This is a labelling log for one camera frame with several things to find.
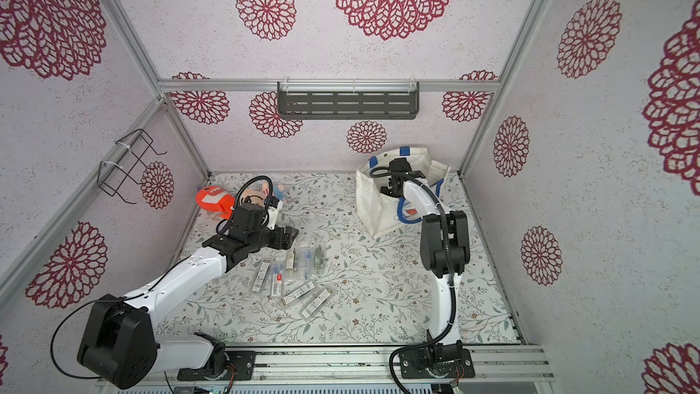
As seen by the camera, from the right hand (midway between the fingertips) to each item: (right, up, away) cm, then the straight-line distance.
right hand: (386, 197), depth 101 cm
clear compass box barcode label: (-30, -30, -16) cm, 46 cm away
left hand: (-33, -11, -15) cm, 38 cm away
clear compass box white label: (-43, -26, -12) cm, 51 cm away
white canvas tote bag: (-3, -5, -11) cm, 13 cm away
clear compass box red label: (-37, -27, -14) cm, 48 cm away
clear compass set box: (-34, -22, -9) cm, 41 cm away
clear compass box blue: (-29, -22, -9) cm, 38 cm away
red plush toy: (-64, -1, +1) cm, 64 cm away
